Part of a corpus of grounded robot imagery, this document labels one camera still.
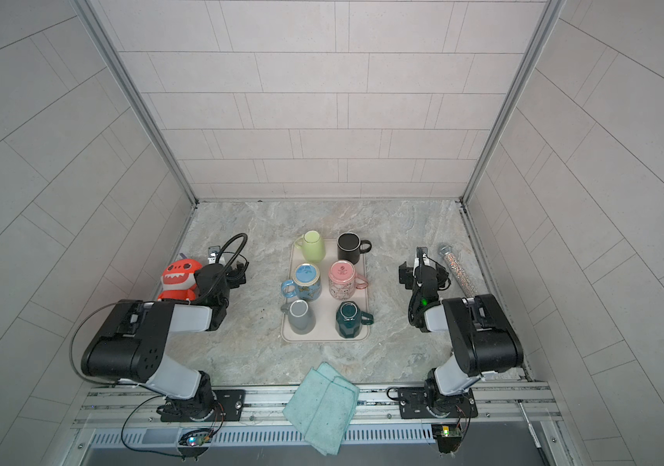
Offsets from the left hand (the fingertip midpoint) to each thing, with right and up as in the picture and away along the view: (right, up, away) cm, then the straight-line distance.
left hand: (229, 259), depth 94 cm
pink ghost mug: (+38, -5, -11) cm, 40 cm away
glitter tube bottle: (+75, -4, -2) cm, 75 cm away
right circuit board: (+63, -39, -26) cm, 79 cm away
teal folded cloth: (+33, -33, -24) cm, 52 cm away
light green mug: (+28, +4, -2) cm, 28 cm away
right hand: (+63, 0, +1) cm, 63 cm away
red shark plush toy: (-11, -5, -9) cm, 15 cm away
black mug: (+39, +4, -3) cm, 40 cm away
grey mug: (+26, -13, -17) cm, 34 cm away
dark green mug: (+40, -13, -19) cm, 46 cm away
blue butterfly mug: (+27, -5, -12) cm, 30 cm away
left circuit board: (+5, -37, -30) cm, 48 cm away
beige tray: (+33, -12, -5) cm, 36 cm away
